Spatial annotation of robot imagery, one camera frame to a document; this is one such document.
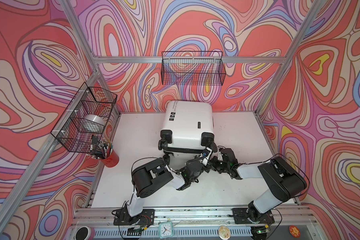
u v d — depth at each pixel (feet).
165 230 2.26
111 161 2.81
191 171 2.18
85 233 2.14
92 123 2.30
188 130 2.64
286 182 1.51
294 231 2.26
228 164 2.41
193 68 3.17
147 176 1.67
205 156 2.35
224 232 2.27
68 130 2.18
